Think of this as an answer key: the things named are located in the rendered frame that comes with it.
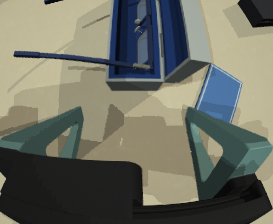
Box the dark blue glasses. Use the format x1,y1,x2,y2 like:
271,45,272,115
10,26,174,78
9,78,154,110
13,0,153,71

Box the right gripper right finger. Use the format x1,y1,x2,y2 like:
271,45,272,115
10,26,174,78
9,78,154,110
185,107,273,201

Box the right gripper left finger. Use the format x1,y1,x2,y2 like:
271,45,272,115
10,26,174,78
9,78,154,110
0,106,84,159

